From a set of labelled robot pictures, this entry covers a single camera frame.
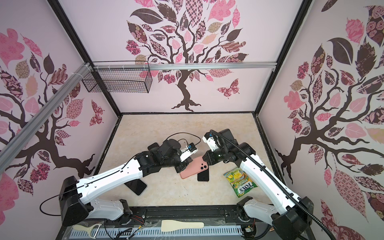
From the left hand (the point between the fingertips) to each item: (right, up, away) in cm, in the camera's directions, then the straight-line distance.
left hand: (189, 160), depth 74 cm
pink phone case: (+4, -2, -2) cm, 5 cm away
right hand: (+8, +2, 0) cm, 8 cm away
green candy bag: (+29, -14, +9) cm, 33 cm away
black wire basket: (-47, +50, +21) cm, 71 cm away
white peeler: (-47, -31, -5) cm, 57 cm away
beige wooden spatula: (-10, -32, -2) cm, 33 cm away
